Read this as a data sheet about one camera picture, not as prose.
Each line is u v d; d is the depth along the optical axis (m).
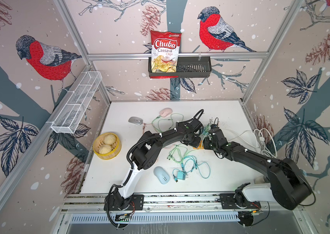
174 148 0.93
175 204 0.74
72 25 0.78
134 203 0.73
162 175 0.80
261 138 1.00
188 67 1.07
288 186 0.42
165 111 1.11
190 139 0.80
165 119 1.10
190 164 0.88
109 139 0.92
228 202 0.73
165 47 0.83
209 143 0.80
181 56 0.92
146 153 0.54
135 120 1.07
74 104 0.78
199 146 0.87
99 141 0.95
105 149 0.87
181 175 0.81
